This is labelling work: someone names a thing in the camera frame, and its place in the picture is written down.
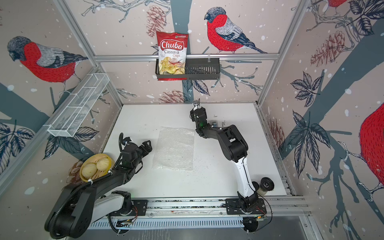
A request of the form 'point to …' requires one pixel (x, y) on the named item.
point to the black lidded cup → (266, 184)
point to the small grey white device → (214, 124)
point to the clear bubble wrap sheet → (174, 149)
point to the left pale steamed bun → (88, 170)
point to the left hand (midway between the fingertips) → (148, 140)
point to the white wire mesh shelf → (69, 118)
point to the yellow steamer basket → (93, 159)
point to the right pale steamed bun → (102, 164)
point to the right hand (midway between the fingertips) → (196, 107)
